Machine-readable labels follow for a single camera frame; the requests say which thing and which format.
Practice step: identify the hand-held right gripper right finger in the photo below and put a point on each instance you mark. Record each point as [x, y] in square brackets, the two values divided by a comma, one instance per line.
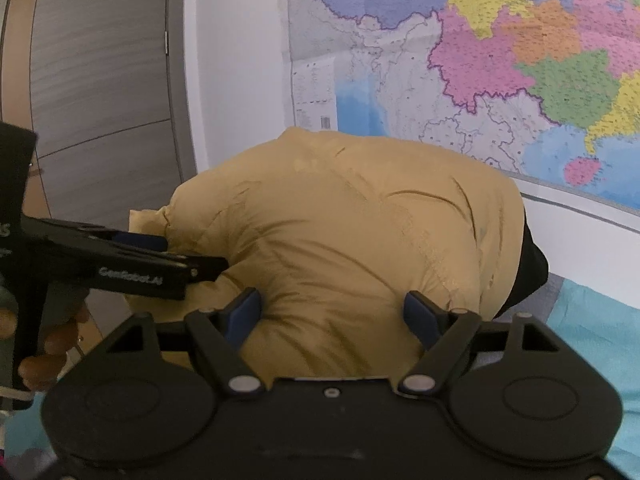
[420, 312]

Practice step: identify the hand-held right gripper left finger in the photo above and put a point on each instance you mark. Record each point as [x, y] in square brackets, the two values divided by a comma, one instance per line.
[245, 312]

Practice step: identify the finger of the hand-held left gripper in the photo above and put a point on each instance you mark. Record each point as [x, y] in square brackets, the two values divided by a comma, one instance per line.
[140, 242]
[150, 275]

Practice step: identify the tan puffer jacket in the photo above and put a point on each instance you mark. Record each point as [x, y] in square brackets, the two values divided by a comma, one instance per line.
[350, 240]

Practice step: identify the person's left hand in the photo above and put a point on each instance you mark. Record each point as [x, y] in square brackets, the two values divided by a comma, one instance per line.
[47, 372]

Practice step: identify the grey door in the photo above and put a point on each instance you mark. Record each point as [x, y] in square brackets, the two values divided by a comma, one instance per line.
[100, 85]

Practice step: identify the teal grey bed sheet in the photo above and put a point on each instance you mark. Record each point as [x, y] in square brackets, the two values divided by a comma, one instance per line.
[590, 330]

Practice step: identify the colourful wall map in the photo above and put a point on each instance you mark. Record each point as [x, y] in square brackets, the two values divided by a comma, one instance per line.
[450, 60]

